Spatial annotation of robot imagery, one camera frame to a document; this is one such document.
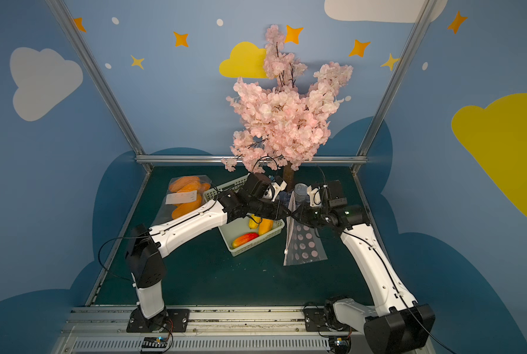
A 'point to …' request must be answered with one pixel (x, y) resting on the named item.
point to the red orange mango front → (244, 239)
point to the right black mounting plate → (315, 320)
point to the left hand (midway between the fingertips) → (293, 210)
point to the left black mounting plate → (170, 321)
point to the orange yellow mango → (265, 226)
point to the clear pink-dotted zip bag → (302, 241)
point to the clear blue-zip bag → (184, 193)
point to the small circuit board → (154, 344)
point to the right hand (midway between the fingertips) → (297, 213)
